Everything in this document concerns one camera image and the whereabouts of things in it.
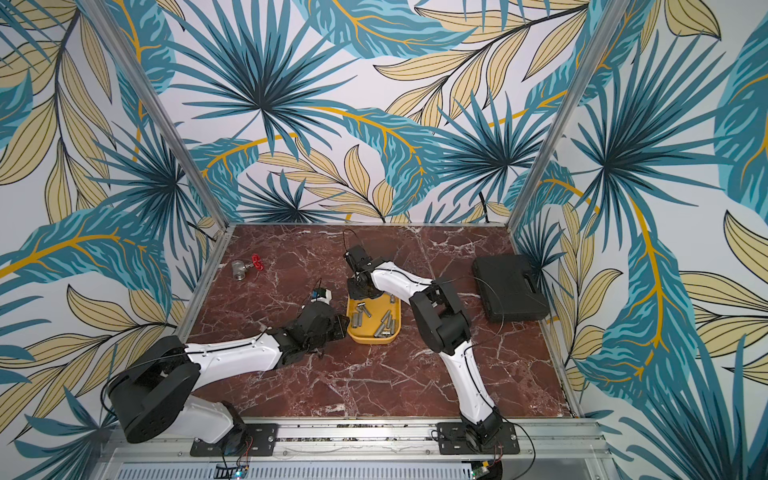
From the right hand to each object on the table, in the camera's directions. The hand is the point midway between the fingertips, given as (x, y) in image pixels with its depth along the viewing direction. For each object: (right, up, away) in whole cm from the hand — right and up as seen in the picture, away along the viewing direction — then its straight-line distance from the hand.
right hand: (359, 291), depth 100 cm
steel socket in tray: (+1, -5, -4) cm, 6 cm away
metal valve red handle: (-42, +7, +3) cm, 42 cm away
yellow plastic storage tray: (+5, -9, -6) cm, 12 cm away
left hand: (-2, -8, -13) cm, 15 cm away
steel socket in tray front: (+9, -10, -8) cm, 16 cm away
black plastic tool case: (+49, +1, -3) cm, 49 cm away
